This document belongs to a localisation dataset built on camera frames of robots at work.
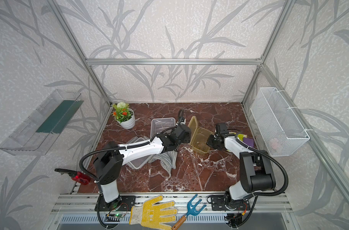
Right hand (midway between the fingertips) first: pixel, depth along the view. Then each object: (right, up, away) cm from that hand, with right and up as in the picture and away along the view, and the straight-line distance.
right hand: (207, 142), depth 94 cm
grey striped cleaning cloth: (-26, -9, -9) cm, 29 cm away
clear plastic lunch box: (-34, +11, +14) cm, 39 cm away
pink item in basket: (+31, +2, -20) cm, 37 cm away
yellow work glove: (-32, -32, -24) cm, 51 cm away
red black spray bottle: (-71, -13, -21) cm, 75 cm away
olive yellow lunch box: (-5, +2, +7) cm, 9 cm away
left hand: (-14, +7, -7) cm, 17 cm away
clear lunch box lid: (-43, -12, -6) cm, 45 cm away
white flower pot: (-54, +12, +6) cm, 56 cm away
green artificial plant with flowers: (-56, +19, -1) cm, 60 cm away
